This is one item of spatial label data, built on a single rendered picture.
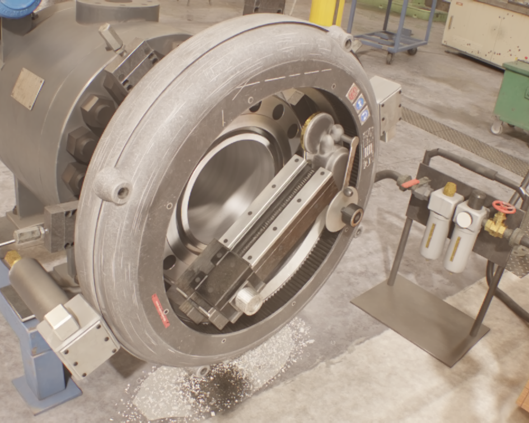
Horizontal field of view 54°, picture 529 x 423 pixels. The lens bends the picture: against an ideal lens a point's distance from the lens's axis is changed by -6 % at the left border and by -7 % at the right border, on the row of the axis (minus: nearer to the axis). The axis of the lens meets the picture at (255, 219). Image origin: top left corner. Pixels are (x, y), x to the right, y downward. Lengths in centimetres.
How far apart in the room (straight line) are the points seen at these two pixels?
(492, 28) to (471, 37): 37
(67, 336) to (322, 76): 64
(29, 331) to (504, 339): 152
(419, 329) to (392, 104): 85
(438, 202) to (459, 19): 611
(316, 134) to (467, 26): 657
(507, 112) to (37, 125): 358
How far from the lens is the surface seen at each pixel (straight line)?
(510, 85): 427
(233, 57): 88
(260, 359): 163
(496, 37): 733
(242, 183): 131
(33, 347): 137
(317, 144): 117
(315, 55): 100
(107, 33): 87
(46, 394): 149
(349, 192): 119
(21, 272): 114
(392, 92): 133
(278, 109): 119
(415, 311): 198
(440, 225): 177
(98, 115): 113
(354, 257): 219
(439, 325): 195
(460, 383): 177
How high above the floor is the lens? 112
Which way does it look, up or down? 29 degrees down
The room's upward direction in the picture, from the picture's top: 8 degrees clockwise
